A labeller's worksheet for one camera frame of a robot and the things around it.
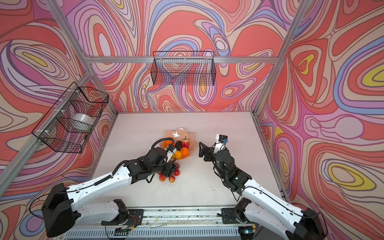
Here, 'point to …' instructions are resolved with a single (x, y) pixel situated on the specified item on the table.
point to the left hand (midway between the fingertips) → (174, 162)
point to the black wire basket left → (68, 124)
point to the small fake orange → (184, 151)
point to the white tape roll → (82, 122)
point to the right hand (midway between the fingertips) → (207, 146)
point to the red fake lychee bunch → (172, 179)
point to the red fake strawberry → (185, 142)
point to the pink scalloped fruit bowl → (179, 135)
